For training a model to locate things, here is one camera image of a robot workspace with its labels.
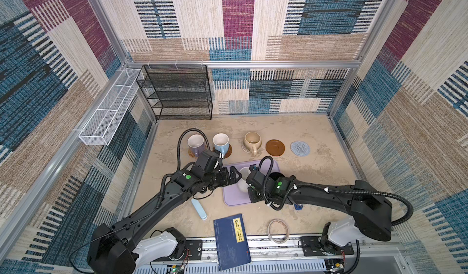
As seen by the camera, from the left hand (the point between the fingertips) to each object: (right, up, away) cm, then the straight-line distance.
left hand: (235, 176), depth 76 cm
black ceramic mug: (+18, -1, +7) cm, 20 cm away
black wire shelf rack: (-34, +43, +33) cm, 64 cm away
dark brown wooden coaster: (-4, +7, +26) cm, 28 cm away
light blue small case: (-15, -15, +4) cm, 22 cm away
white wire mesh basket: (-68, +22, +18) cm, 74 cm away
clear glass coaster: (+5, +9, +25) cm, 27 cm away
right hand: (+8, -10, +8) cm, 15 cm away
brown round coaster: (+22, +10, +29) cm, 38 cm away
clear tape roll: (+14, -21, +2) cm, 26 cm away
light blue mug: (-7, +13, +23) cm, 27 cm away
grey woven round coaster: (+36, +9, +29) cm, 47 cm away
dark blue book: (-1, -26, -1) cm, 26 cm away
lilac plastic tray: (-2, -12, +12) cm, 16 cm away
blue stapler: (+28, -15, +6) cm, 32 cm away
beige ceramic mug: (+10, +13, +28) cm, 32 cm away
